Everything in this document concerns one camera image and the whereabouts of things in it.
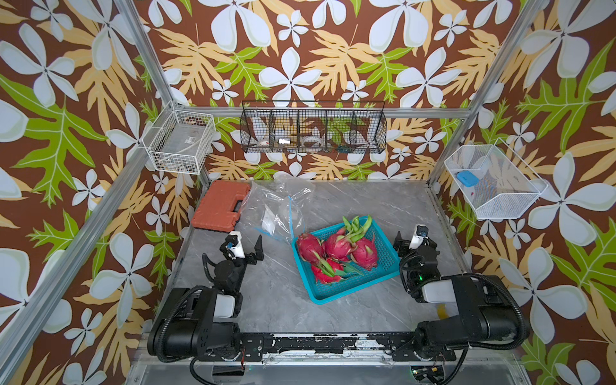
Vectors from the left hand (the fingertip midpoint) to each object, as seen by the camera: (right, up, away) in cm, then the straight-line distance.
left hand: (247, 233), depth 85 cm
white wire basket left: (-25, +34, 0) cm, 42 cm away
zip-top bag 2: (+12, +6, +6) cm, 15 cm away
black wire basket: (+24, +43, +13) cm, 51 cm away
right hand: (+61, 0, +5) cm, 62 cm away
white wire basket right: (+88, +17, -3) cm, 90 cm away
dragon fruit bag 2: (+33, -4, -1) cm, 33 cm away
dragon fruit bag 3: (+23, -5, -5) cm, 24 cm away
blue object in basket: (+81, +20, +1) cm, 83 cm away
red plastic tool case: (-16, +10, +19) cm, 27 cm away
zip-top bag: (+4, +16, +13) cm, 21 cm away
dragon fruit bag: (+42, -6, +1) cm, 43 cm away
